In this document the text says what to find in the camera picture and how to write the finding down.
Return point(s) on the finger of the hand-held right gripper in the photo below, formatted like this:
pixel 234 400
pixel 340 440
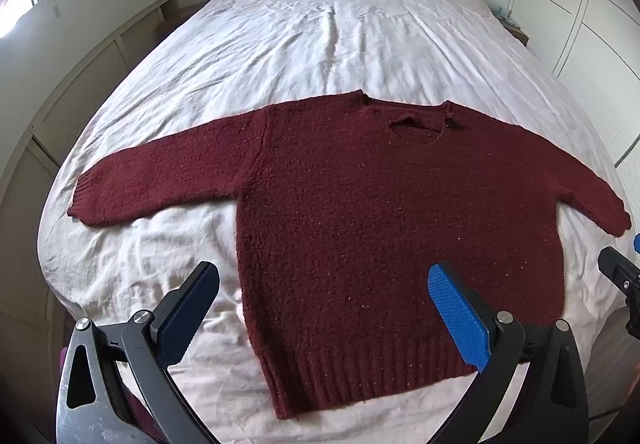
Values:
pixel 620 274

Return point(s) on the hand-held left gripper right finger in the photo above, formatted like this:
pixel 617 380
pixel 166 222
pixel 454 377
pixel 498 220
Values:
pixel 460 316

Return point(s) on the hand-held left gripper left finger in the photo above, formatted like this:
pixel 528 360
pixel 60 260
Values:
pixel 186 319

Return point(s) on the dark red knitted sweater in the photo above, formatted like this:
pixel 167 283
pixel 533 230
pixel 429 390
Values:
pixel 350 224

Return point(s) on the wooden nightstand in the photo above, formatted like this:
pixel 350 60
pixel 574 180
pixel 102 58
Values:
pixel 517 32

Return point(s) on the bed with white sheet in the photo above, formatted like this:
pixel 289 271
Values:
pixel 300 33

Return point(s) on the beige low wall cabinet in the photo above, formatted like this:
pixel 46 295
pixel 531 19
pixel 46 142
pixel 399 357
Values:
pixel 75 93

